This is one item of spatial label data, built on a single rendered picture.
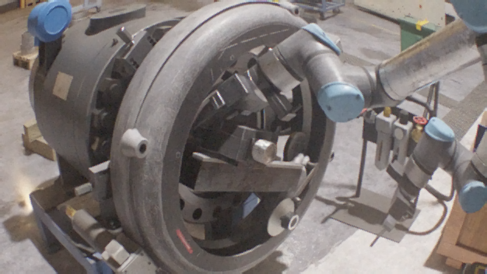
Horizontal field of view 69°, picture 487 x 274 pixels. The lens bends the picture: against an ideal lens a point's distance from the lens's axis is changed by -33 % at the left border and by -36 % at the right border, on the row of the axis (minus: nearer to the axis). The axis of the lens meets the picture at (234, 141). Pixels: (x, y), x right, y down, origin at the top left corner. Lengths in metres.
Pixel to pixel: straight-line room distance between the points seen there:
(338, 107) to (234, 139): 0.23
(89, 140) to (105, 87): 0.15
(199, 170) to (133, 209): 0.17
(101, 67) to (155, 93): 0.37
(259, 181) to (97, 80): 0.48
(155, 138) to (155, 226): 0.19
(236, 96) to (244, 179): 0.21
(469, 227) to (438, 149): 0.76
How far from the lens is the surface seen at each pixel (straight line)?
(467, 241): 1.79
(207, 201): 1.31
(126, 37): 0.99
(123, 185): 0.98
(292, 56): 0.99
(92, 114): 1.27
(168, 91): 0.94
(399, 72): 0.88
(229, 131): 1.02
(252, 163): 1.04
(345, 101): 0.90
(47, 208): 1.71
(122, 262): 1.05
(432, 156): 1.06
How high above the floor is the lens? 1.15
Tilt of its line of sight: 26 degrees down
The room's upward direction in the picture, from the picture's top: straight up
